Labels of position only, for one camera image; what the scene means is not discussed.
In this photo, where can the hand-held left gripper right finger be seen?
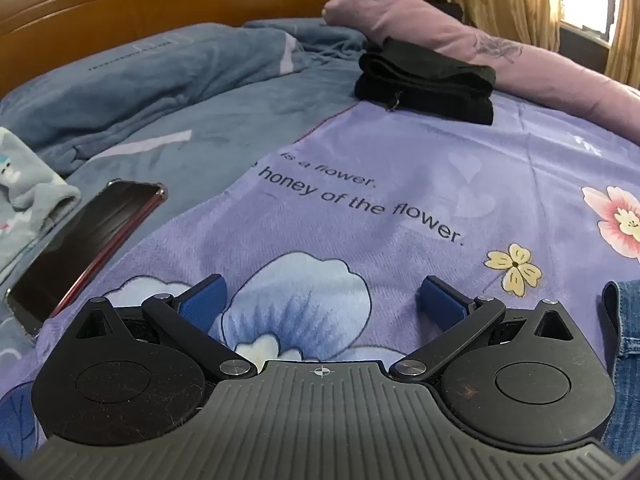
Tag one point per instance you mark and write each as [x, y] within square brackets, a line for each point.
[439, 296]

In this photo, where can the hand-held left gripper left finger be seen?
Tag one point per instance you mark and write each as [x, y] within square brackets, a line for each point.
[206, 294]

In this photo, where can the blue jeans pants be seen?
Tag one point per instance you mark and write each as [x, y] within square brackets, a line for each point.
[627, 385]

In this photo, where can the folded black pants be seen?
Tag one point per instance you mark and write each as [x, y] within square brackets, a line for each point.
[425, 85]

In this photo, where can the purple floral bed sheet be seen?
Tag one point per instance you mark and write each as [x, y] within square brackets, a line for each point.
[400, 170]

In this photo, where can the smartphone with red case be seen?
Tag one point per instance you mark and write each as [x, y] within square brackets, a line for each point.
[85, 240]

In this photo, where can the blue-grey blanket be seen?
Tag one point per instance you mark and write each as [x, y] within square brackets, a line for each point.
[175, 85]

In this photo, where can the grey printed fleece cloth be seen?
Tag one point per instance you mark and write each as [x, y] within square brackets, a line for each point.
[25, 180]

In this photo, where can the pink quilt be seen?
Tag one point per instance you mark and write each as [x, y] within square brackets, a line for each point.
[425, 20]

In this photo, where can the dark cloth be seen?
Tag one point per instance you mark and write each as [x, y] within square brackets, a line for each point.
[447, 7]

